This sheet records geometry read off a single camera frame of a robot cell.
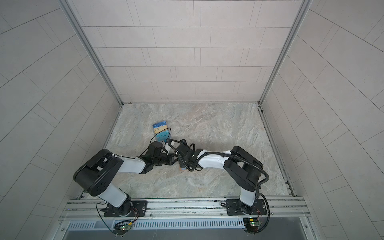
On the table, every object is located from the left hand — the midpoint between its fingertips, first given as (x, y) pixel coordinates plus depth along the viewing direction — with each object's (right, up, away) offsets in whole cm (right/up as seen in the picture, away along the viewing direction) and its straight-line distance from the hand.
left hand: (184, 157), depth 88 cm
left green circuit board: (-23, -24, -23) cm, 41 cm away
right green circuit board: (+33, -25, -20) cm, 46 cm away
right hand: (0, -3, +1) cm, 3 cm away
